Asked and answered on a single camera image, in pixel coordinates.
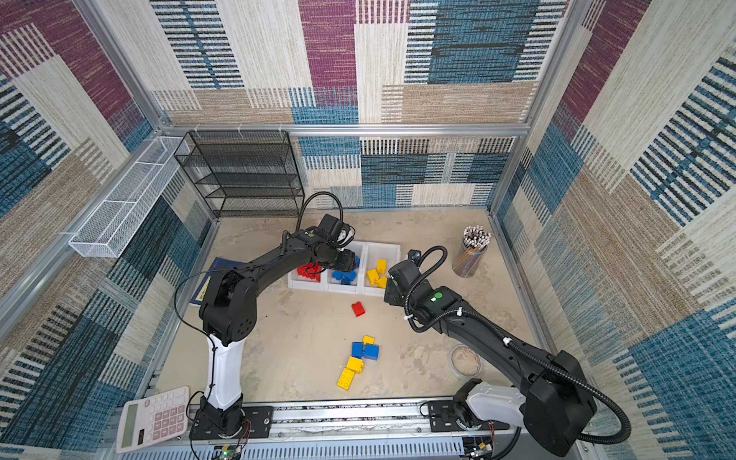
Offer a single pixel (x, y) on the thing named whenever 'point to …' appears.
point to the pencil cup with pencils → (475, 241)
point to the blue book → (201, 292)
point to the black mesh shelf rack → (243, 173)
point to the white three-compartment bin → (374, 261)
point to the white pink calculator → (152, 419)
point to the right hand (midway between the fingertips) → (400, 291)
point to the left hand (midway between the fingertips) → (350, 260)
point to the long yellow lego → (346, 379)
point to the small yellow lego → (368, 340)
